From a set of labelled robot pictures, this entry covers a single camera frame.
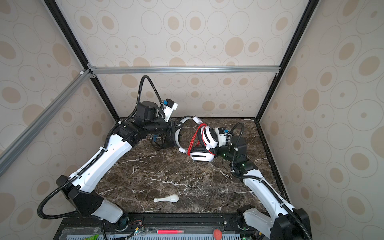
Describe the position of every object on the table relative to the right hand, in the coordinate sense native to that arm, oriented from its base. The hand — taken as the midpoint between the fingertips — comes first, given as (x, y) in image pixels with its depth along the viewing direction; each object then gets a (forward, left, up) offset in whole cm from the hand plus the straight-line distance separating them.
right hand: (206, 142), depth 76 cm
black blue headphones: (+19, +27, -23) cm, 40 cm away
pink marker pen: (-35, +18, -24) cm, 47 cm away
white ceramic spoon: (-20, +18, -24) cm, 36 cm away
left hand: (+1, +10, +14) cm, 17 cm away
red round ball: (-37, -4, -21) cm, 43 cm away
